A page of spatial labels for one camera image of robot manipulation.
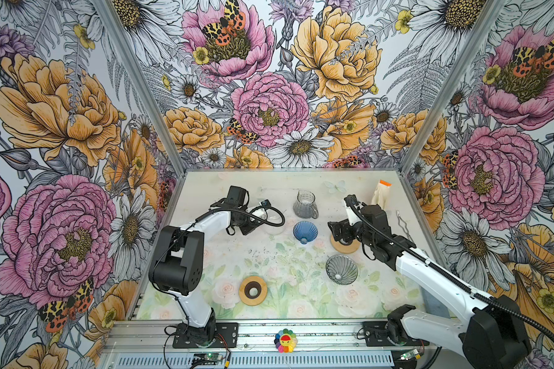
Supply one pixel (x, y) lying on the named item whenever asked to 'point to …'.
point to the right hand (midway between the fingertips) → (341, 226)
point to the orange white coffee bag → (381, 194)
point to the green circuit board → (209, 357)
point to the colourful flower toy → (285, 340)
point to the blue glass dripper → (305, 231)
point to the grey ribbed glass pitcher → (304, 207)
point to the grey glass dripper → (342, 269)
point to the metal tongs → (405, 225)
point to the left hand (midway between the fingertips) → (252, 226)
